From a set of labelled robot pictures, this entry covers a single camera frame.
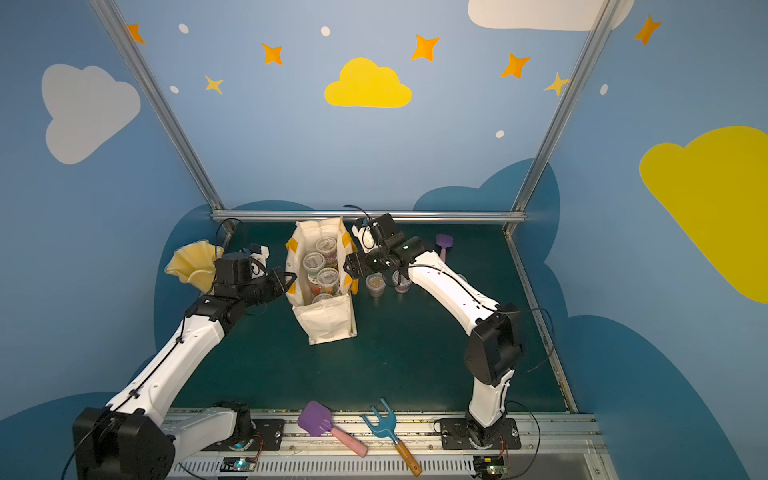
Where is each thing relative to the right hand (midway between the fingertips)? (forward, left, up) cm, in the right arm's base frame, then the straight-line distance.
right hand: (362, 261), depth 84 cm
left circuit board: (-48, +26, -21) cm, 58 cm away
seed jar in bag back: (+11, +13, -7) cm, 19 cm away
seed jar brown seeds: (+3, -3, -16) cm, 17 cm away
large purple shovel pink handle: (-37, +10, -22) cm, 44 cm away
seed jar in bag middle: (+4, +16, -7) cm, 18 cm away
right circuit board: (-44, -35, -22) cm, 61 cm away
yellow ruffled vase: (-1, +51, -5) cm, 52 cm away
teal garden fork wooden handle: (-38, -9, -20) cm, 44 cm away
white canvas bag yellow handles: (-8, +11, -7) cm, 15 cm away
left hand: (-6, +16, +1) cm, 17 cm away
